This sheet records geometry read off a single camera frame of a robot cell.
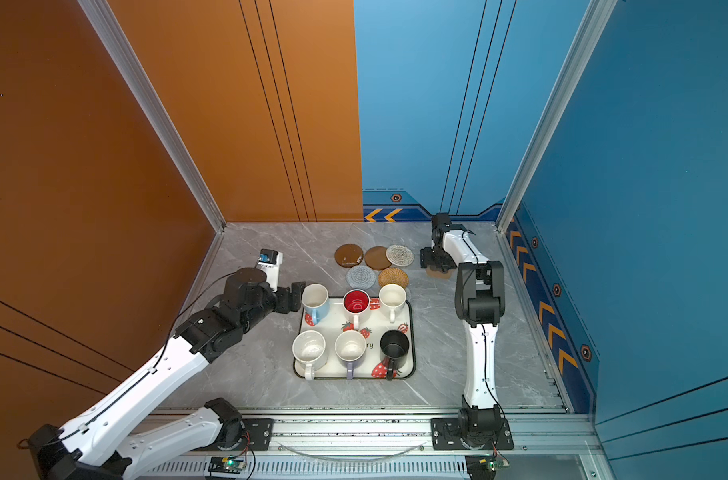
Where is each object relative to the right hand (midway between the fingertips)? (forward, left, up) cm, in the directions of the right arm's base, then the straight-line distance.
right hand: (433, 264), depth 107 cm
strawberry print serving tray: (-23, +22, -1) cm, 32 cm away
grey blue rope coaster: (-6, +26, +1) cm, 27 cm away
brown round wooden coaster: (+3, +21, 0) cm, 21 cm away
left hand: (-23, +42, +23) cm, 53 cm away
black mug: (-32, +16, +3) cm, 35 cm away
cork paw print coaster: (-4, -1, -1) cm, 4 cm away
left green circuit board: (-59, +57, -2) cm, 82 cm away
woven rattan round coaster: (-4, +15, -1) cm, 16 cm away
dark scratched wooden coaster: (+4, +31, +1) cm, 31 cm away
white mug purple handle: (-30, +28, 0) cm, 42 cm away
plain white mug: (-17, +16, +5) cm, 23 cm away
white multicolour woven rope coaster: (+4, +12, +1) cm, 13 cm away
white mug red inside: (-17, +27, +3) cm, 32 cm away
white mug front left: (-32, +40, 0) cm, 51 cm away
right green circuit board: (-59, -5, -4) cm, 59 cm away
